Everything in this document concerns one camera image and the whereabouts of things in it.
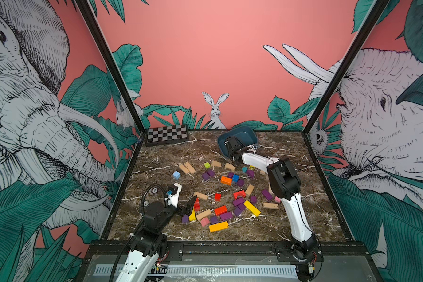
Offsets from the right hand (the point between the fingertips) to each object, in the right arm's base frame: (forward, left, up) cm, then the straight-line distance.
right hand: (237, 146), depth 105 cm
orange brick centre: (-21, +8, -4) cm, 23 cm away
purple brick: (-40, +8, -5) cm, 41 cm away
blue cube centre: (-20, +2, -4) cm, 20 cm away
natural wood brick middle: (-30, +21, -5) cm, 37 cm away
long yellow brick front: (-45, +10, -4) cm, 46 cm away
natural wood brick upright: (-28, -4, -4) cm, 29 cm away
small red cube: (-31, +12, -5) cm, 33 cm away
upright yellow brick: (-42, +24, -3) cm, 48 cm away
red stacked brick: (-35, +23, -6) cm, 42 cm away
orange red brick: (-38, +10, -5) cm, 39 cm away
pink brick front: (-43, +18, -5) cm, 47 cm away
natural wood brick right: (-35, -15, -5) cm, 38 cm away
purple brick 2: (-42, +27, -4) cm, 50 cm away
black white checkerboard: (+12, +47, -2) cm, 48 cm away
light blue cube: (-19, +35, -2) cm, 40 cm away
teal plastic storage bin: (+11, -7, -1) cm, 13 cm away
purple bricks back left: (-18, +19, -5) cm, 27 cm away
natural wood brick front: (-40, +19, -5) cm, 44 cm away
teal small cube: (-13, -4, -5) cm, 15 cm away
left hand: (-33, +25, +8) cm, 42 cm away
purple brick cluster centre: (-35, +1, -4) cm, 35 cm away
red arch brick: (-29, +1, -4) cm, 29 cm away
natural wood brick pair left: (-13, +30, -4) cm, 33 cm away
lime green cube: (-11, +19, -5) cm, 22 cm away
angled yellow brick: (-36, -5, -5) cm, 37 cm away
